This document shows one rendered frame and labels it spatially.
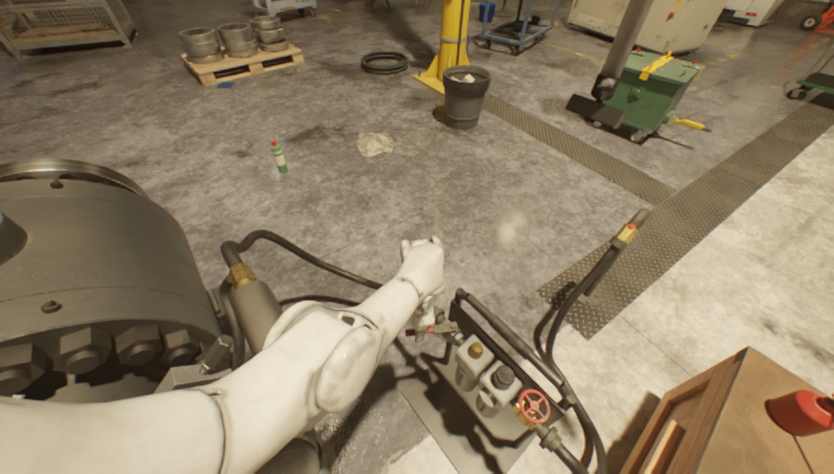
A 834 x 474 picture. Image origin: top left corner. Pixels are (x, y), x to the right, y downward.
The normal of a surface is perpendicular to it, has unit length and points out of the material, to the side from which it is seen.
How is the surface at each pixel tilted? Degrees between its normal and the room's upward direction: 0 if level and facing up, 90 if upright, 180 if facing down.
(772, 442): 0
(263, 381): 32
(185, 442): 64
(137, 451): 71
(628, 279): 0
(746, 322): 0
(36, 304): 25
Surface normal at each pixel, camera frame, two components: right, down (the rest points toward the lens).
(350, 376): 0.83, 0.21
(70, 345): 0.19, -0.80
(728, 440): 0.01, -0.72
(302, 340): 0.11, -0.91
